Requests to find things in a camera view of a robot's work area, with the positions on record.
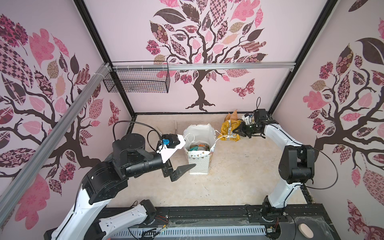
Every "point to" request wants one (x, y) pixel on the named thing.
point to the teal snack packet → (197, 148)
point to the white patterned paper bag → (199, 140)
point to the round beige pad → (305, 230)
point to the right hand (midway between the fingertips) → (234, 129)
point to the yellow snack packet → (227, 128)
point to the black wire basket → (137, 81)
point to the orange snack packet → (234, 116)
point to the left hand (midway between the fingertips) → (187, 154)
